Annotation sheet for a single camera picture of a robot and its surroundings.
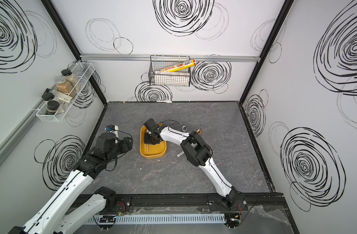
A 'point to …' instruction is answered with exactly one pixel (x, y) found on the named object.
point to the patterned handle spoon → (181, 153)
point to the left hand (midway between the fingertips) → (127, 140)
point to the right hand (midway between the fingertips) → (145, 141)
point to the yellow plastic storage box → (148, 151)
